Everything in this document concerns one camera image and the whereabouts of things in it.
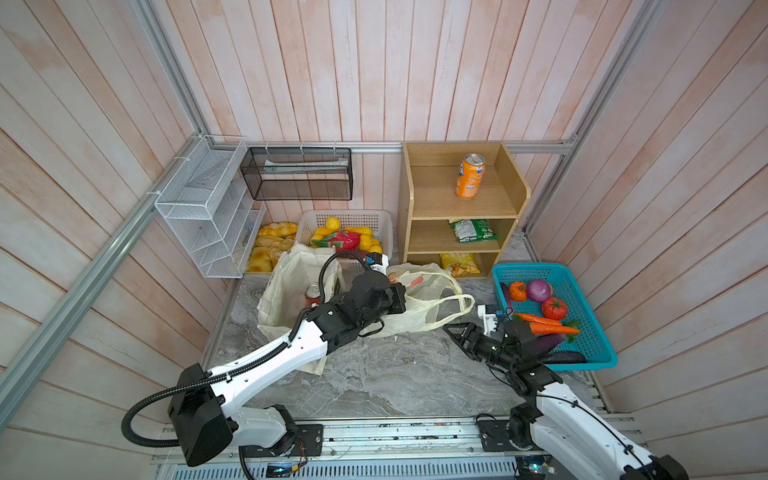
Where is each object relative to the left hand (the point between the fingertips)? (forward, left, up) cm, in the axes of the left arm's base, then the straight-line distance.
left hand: (407, 296), depth 73 cm
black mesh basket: (+50, +36, +1) cm, 61 cm away
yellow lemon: (+42, +25, -16) cm, 51 cm away
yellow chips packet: (+26, -22, -20) cm, 39 cm away
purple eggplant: (-3, -43, -22) cm, 49 cm away
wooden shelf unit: (+29, -16, +7) cm, 34 cm away
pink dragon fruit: (+32, +20, -14) cm, 40 cm away
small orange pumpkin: (+13, -39, -18) cm, 45 cm away
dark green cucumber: (-7, -45, -21) cm, 50 cm away
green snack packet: (+27, -23, -4) cm, 35 cm away
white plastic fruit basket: (+45, +7, -17) cm, 48 cm away
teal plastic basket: (-4, -54, -17) cm, 57 cm away
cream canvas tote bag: (+5, +34, -7) cm, 35 cm away
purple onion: (+11, -43, -15) cm, 47 cm away
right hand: (-4, -12, -12) cm, 18 cm away
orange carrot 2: (+5, -44, -22) cm, 49 cm away
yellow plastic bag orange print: (+8, -9, -13) cm, 17 cm away
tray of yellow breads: (+36, +48, -19) cm, 63 cm away
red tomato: (+6, -47, -17) cm, 51 cm away
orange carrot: (0, -45, -19) cm, 49 cm away
